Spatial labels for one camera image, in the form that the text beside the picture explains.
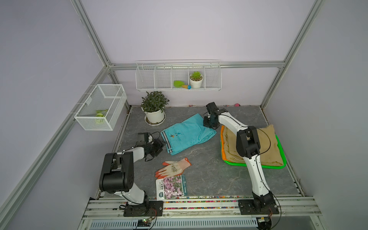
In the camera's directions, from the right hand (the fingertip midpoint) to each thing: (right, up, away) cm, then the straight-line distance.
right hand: (205, 123), depth 106 cm
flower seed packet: (-22, -35, -26) cm, 49 cm away
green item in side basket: (-58, +5, -32) cm, 67 cm away
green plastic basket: (+29, -23, -27) cm, 46 cm away
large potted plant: (-36, +12, -9) cm, 39 cm away
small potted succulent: (-7, +28, -15) cm, 33 cm away
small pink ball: (+30, +15, +18) cm, 39 cm away
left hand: (-27, -15, -12) cm, 33 cm away
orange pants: (+8, -15, -23) cm, 29 cm away
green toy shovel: (-20, +28, -5) cm, 35 cm away
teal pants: (-10, -7, -3) cm, 13 cm away
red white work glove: (-21, -27, -19) cm, 39 cm away
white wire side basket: (-60, +8, -28) cm, 67 cm away
